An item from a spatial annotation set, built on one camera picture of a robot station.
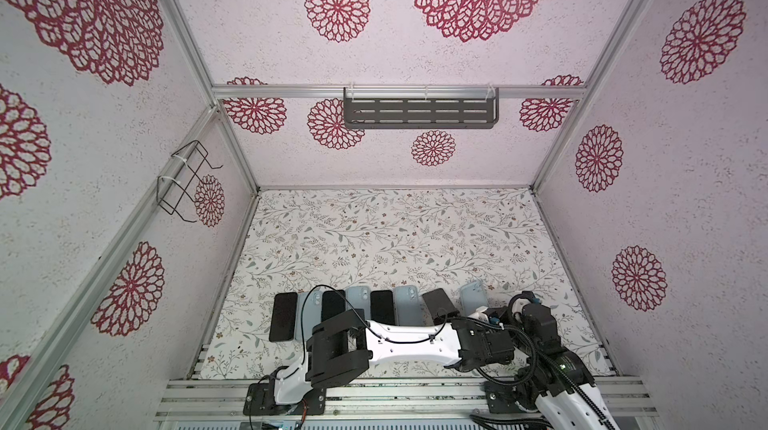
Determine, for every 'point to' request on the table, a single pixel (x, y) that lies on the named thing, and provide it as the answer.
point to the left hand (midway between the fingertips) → (441, 318)
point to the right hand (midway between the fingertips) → (478, 307)
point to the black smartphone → (439, 303)
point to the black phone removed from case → (283, 317)
